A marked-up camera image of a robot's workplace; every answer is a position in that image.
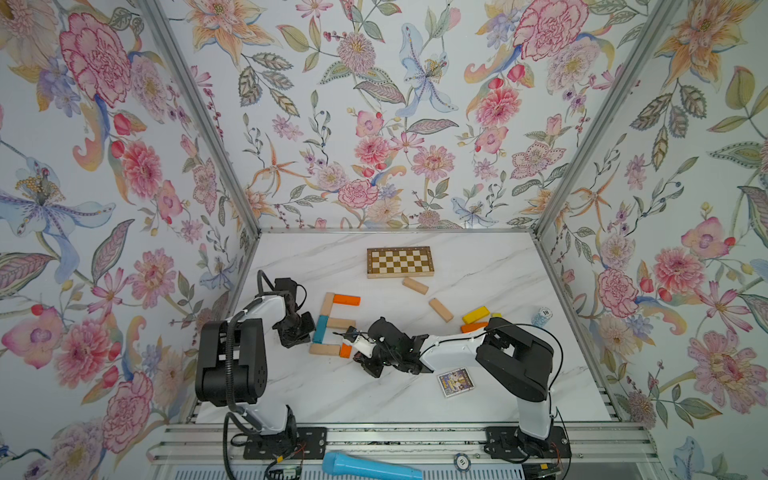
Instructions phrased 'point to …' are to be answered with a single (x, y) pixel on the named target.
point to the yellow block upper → (475, 315)
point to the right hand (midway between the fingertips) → (356, 352)
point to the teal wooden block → (321, 328)
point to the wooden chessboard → (399, 262)
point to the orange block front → (345, 351)
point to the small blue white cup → (543, 316)
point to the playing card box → (455, 382)
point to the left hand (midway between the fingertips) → (316, 331)
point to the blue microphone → (343, 467)
